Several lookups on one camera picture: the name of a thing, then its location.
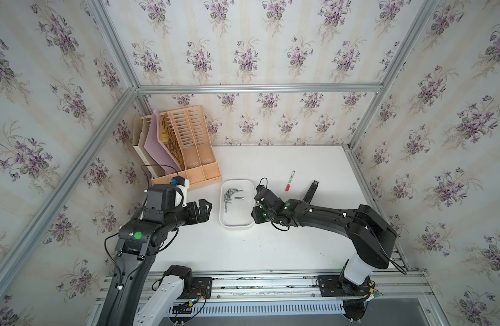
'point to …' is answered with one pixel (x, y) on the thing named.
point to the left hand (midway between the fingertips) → (202, 206)
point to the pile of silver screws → (227, 196)
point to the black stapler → (310, 192)
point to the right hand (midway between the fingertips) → (255, 214)
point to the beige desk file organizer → (185, 135)
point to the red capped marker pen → (287, 187)
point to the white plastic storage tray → (236, 200)
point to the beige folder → (140, 131)
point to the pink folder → (155, 151)
